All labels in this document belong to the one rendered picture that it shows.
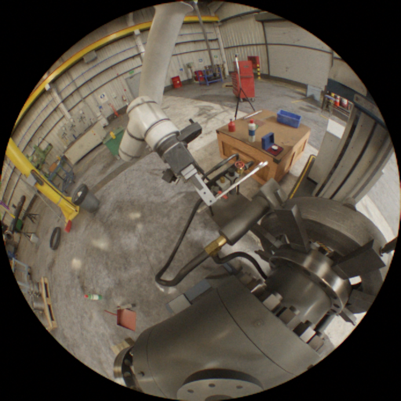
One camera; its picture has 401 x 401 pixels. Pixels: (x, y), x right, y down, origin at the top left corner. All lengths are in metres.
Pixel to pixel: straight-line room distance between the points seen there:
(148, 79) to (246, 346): 0.76
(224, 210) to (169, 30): 1.37
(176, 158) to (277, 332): 0.46
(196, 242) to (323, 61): 9.10
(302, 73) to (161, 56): 9.02
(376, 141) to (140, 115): 1.12
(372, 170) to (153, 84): 1.16
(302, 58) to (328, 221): 9.12
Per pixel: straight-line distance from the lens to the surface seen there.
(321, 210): 0.42
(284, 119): 1.84
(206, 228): 1.33
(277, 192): 0.39
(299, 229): 0.44
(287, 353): 0.42
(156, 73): 0.48
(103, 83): 10.57
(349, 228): 0.41
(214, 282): 0.96
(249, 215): 0.46
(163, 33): 0.48
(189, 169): 0.29
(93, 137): 5.74
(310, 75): 9.13
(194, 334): 0.46
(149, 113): 0.36
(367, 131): 1.01
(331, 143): 1.16
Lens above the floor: 1.21
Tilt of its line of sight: 55 degrees down
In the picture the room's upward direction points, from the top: 22 degrees counter-clockwise
